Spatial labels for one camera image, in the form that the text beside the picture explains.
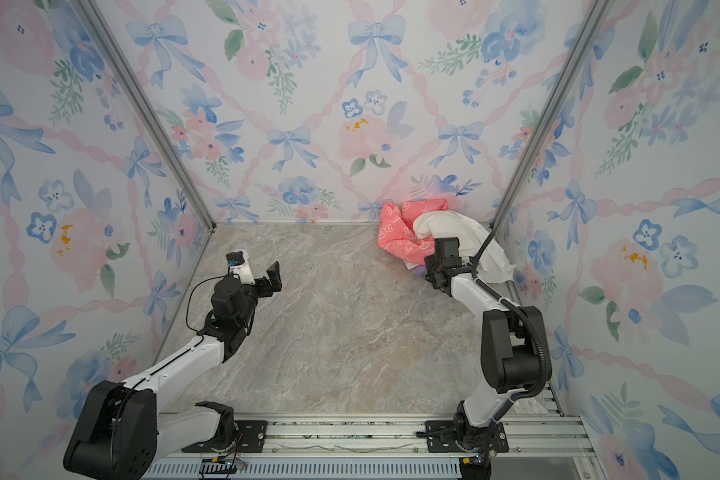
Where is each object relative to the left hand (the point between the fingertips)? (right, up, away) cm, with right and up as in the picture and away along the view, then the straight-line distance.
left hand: (263, 262), depth 83 cm
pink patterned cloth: (+40, +11, +27) cm, 49 cm away
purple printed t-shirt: (+47, -3, +15) cm, 49 cm away
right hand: (+49, +1, +12) cm, 50 cm away
